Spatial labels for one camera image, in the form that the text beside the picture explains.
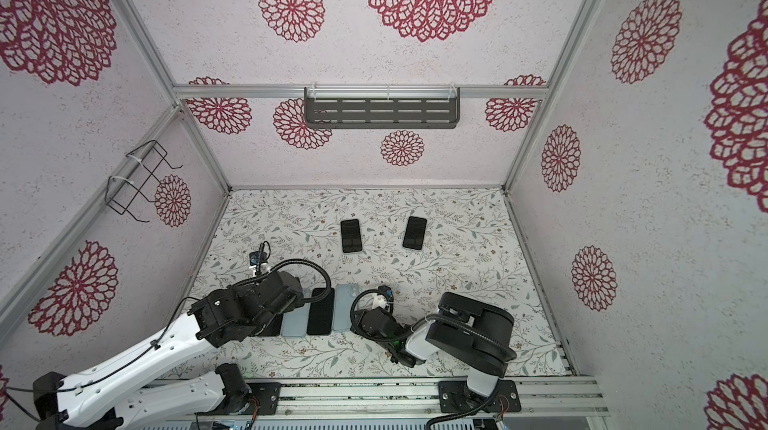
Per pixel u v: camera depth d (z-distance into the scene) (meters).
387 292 0.81
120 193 0.72
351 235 1.06
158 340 0.44
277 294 0.53
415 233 1.09
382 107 0.93
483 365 0.44
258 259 0.62
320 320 0.85
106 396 0.40
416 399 0.75
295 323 0.84
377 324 0.68
